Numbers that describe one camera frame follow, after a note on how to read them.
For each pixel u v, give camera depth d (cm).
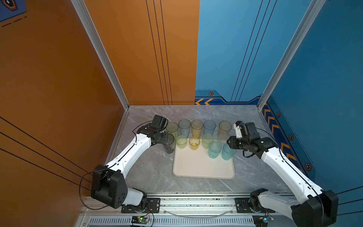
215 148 90
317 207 37
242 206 73
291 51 85
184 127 89
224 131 92
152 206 74
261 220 71
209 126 92
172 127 89
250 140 59
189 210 73
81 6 69
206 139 95
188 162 88
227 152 80
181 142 96
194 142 95
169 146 87
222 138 94
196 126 96
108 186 41
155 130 60
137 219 71
